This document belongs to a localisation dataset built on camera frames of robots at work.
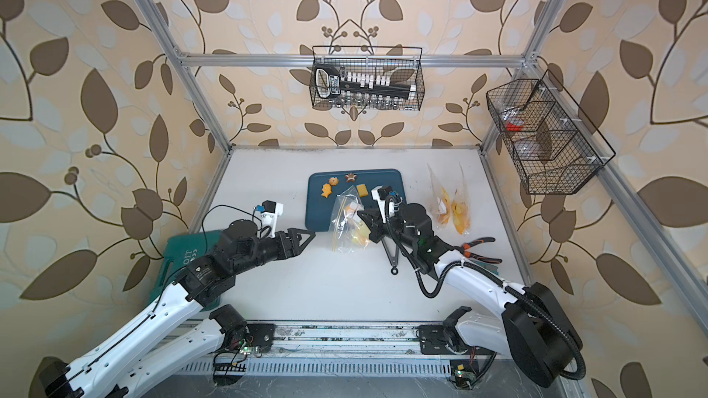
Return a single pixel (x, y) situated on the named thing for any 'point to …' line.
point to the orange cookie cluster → (327, 190)
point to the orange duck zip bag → (440, 199)
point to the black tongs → (393, 261)
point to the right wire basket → (553, 144)
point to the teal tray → (319, 209)
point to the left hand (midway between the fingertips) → (306, 233)
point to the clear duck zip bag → (461, 206)
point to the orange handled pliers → (465, 247)
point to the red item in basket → (513, 127)
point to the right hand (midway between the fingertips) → (359, 212)
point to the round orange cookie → (334, 181)
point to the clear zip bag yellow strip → (349, 228)
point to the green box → (180, 251)
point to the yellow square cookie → (362, 190)
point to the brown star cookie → (350, 177)
